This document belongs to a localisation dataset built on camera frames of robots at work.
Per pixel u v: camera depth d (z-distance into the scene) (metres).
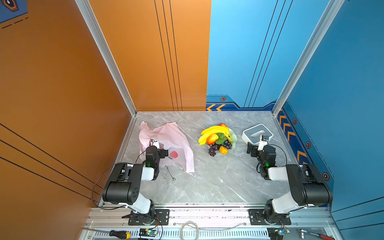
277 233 0.71
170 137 0.91
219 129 0.94
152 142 0.79
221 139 0.89
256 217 0.73
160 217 0.74
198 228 0.70
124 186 0.46
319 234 0.68
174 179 0.87
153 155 0.72
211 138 0.89
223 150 0.83
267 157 0.71
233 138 0.98
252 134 1.02
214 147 0.91
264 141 0.80
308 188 0.45
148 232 0.71
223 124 1.00
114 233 0.68
